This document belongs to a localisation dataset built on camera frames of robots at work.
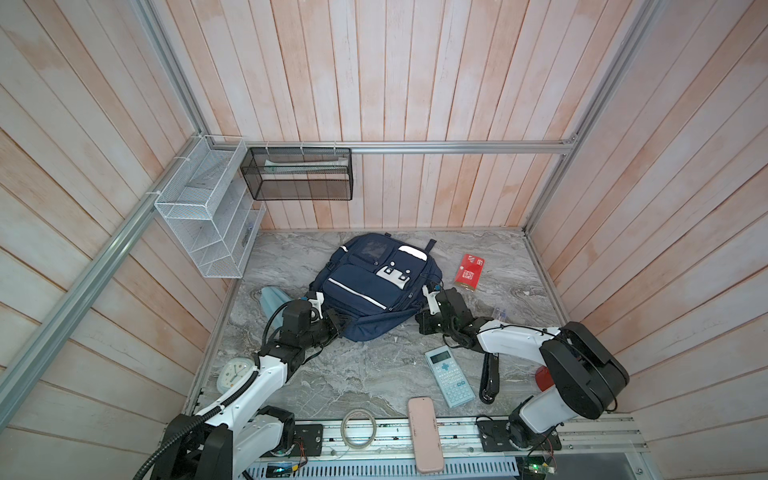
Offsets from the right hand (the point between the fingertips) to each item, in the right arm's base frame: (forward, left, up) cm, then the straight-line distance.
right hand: (417, 315), depth 92 cm
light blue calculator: (-17, -9, -3) cm, 20 cm away
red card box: (+21, -21, -4) cm, 29 cm away
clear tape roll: (-30, +12, -3) cm, 32 cm away
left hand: (-7, +19, +8) cm, 22 cm away
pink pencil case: (-33, -1, -3) cm, 33 cm away
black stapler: (-18, -20, -3) cm, 27 cm away
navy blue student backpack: (+7, +14, +5) cm, 17 cm away
